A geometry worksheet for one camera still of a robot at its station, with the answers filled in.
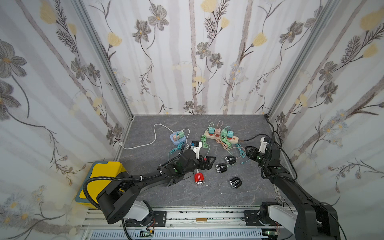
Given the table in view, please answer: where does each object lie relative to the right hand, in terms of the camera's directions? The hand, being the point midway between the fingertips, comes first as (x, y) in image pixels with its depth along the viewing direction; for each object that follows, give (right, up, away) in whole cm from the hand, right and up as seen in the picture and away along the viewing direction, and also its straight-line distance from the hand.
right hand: (251, 147), depth 86 cm
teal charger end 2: (-21, +10, +18) cm, 30 cm away
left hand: (-24, -5, -6) cm, 25 cm away
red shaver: (-31, -18, -2) cm, 35 cm away
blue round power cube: (-44, +2, +14) cm, 46 cm away
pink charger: (-17, +9, +16) cm, 25 cm away
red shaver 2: (-28, -5, -12) cm, 31 cm away
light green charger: (-14, +7, +13) cm, 20 cm away
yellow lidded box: (-83, -10, -9) cm, 84 cm away
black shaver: (-10, -9, +7) cm, 16 cm away
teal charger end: (-9, +7, +15) cm, 19 cm away
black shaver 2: (-17, -13, +4) cm, 22 cm away
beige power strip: (-5, +3, +17) cm, 18 cm away
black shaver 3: (-9, -20, -2) cm, 22 cm away
